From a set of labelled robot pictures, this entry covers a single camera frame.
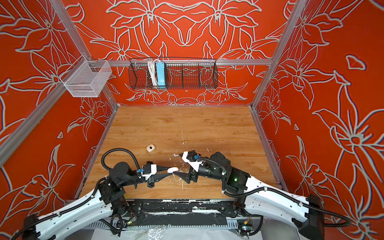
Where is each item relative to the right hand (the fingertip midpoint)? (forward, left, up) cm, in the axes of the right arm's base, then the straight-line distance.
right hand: (175, 164), depth 61 cm
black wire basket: (+61, 0, +4) cm, 61 cm away
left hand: (-1, +2, -2) cm, 4 cm away
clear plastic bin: (+54, +59, +6) cm, 80 cm away
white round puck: (-2, +2, -1) cm, 3 cm away
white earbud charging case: (+21, +20, -24) cm, 37 cm away
